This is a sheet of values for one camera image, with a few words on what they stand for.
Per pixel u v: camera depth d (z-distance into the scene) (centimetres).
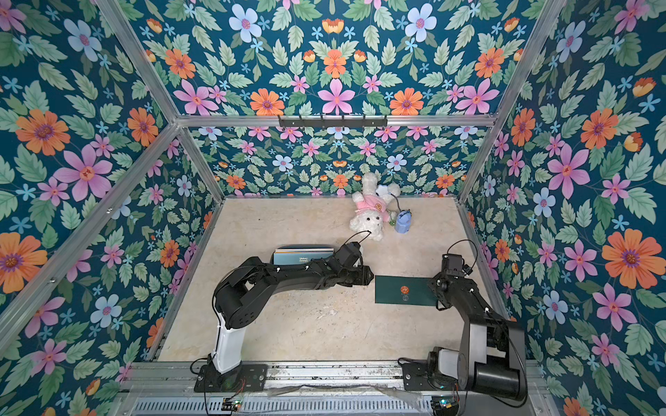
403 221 102
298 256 91
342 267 74
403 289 91
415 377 73
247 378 74
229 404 72
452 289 62
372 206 105
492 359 42
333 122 93
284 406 70
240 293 52
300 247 100
